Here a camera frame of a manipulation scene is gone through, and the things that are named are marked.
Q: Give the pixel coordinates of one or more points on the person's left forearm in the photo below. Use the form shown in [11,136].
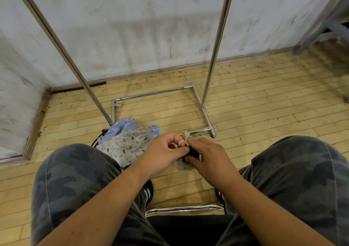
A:
[101,210]

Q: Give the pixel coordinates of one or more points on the person's right forearm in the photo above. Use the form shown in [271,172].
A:
[267,215]

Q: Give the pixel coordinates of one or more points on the person's right hand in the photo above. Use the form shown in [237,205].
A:
[215,166]

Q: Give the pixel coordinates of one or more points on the black baseboard strip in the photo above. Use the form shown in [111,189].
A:
[90,84]

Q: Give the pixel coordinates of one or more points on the chrome chair frame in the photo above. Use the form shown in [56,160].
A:
[185,209]

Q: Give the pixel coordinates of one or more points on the black striped right shoe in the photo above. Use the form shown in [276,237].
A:
[219,196]

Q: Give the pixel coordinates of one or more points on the person's left hand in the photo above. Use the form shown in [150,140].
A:
[161,155]

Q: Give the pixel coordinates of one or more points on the grey metal furniture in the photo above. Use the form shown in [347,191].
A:
[319,22]

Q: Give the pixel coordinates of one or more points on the black striped shoe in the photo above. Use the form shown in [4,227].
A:
[148,192]
[219,196]

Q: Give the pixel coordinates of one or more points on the black striped left shoe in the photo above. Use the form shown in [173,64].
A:
[148,192]

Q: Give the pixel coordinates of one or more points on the chrome clothes rack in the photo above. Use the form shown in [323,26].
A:
[222,22]

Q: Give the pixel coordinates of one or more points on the black chair seat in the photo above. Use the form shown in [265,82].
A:
[188,230]

